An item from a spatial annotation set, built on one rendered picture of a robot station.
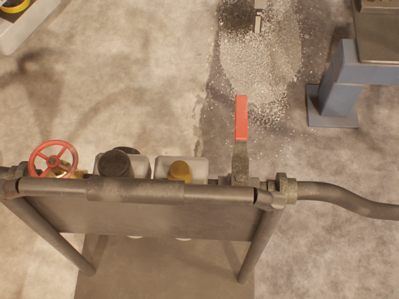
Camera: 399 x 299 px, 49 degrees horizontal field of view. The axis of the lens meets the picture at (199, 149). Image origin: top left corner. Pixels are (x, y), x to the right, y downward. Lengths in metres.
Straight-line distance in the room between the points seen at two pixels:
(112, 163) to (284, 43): 0.91
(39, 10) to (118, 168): 0.90
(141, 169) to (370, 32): 0.70
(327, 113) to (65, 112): 0.75
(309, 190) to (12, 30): 0.99
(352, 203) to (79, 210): 0.43
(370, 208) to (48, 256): 0.76
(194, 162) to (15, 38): 0.86
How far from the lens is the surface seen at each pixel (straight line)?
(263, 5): 1.08
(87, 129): 1.27
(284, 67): 1.37
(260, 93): 1.31
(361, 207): 0.77
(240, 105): 0.70
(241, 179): 0.65
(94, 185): 0.56
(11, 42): 1.41
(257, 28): 1.12
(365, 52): 1.12
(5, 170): 0.75
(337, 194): 0.71
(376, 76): 1.16
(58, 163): 0.66
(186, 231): 0.76
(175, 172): 0.63
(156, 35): 1.44
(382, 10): 1.21
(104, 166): 0.64
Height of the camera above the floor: 1.07
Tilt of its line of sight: 63 degrees down
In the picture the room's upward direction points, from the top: straight up
